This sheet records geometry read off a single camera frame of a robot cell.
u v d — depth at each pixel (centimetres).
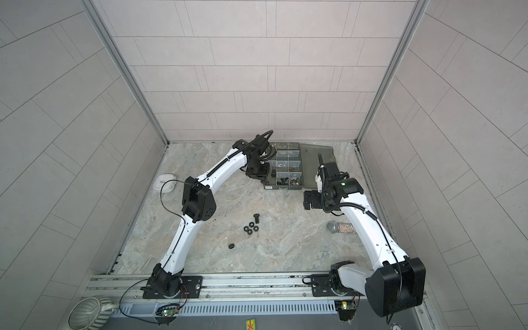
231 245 80
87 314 65
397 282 37
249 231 84
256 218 87
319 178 68
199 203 59
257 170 81
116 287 72
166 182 77
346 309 68
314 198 69
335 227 81
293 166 104
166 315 64
